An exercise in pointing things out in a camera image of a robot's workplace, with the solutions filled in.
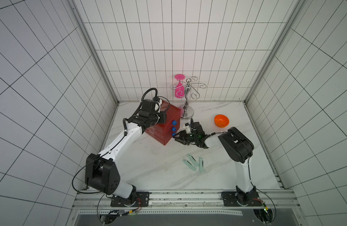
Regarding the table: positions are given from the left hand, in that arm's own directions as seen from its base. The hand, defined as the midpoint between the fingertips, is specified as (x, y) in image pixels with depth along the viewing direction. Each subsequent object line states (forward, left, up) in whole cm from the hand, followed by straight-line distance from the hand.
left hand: (164, 119), depth 83 cm
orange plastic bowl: (+12, -41, -17) cm, 46 cm away
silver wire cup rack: (+21, -17, -18) cm, 32 cm away
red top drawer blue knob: (-2, -6, -1) cm, 6 cm away
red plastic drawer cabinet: (-8, -1, -4) cm, 9 cm away
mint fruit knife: (-20, -15, -19) cm, 31 cm away
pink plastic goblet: (+29, -10, -1) cm, 30 cm away
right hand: (0, -7, -16) cm, 18 cm away
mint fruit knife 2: (-21, -23, -19) cm, 36 cm away
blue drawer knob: (-2, -6, -8) cm, 10 cm away
